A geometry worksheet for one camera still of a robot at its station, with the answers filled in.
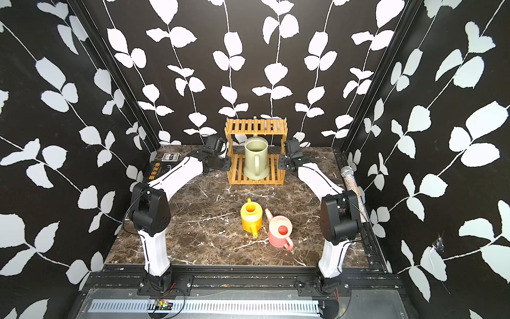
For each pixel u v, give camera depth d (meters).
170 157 1.14
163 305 0.71
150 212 0.51
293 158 0.72
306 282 0.74
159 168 1.09
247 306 0.70
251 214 0.82
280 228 0.78
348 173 0.78
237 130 0.91
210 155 0.73
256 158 0.88
